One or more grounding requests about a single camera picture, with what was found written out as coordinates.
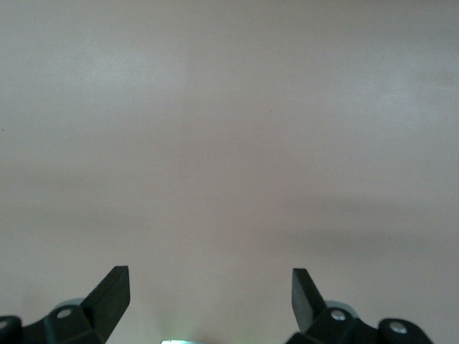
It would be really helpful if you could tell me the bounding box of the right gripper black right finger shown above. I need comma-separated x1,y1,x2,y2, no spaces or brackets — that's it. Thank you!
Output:
286,267,435,344

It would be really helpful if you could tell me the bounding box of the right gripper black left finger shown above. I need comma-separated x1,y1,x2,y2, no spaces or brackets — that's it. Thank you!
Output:
0,265,131,344

